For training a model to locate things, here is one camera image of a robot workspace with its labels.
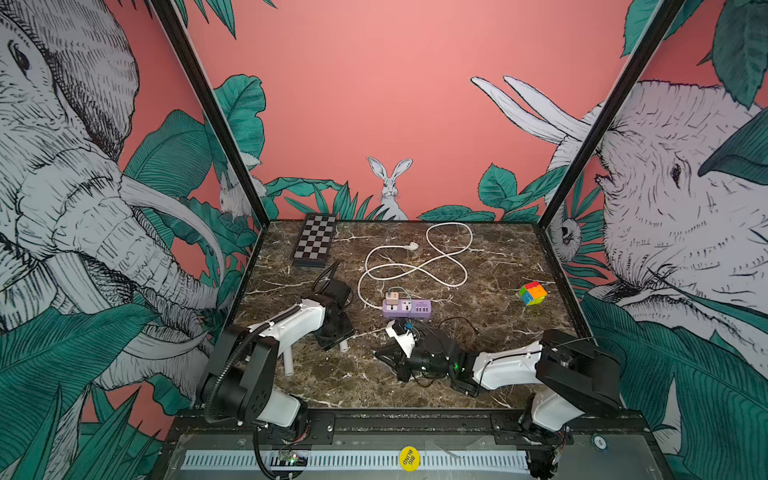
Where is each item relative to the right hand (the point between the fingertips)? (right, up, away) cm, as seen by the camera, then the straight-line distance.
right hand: (376, 354), depth 75 cm
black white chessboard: (-26, +30, +35) cm, 53 cm away
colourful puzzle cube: (+50, +13, +20) cm, 55 cm away
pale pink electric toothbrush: (-26, -5, +8) cm, 27 cm away
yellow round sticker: (+8, -23, -5) cm, 25 cm away
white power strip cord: (+12, +28, +35) cm, 47 cm away
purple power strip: (+9, +8, +17) cm, 21 cm away
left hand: (-9, +2, +14) cm, 17 cm away
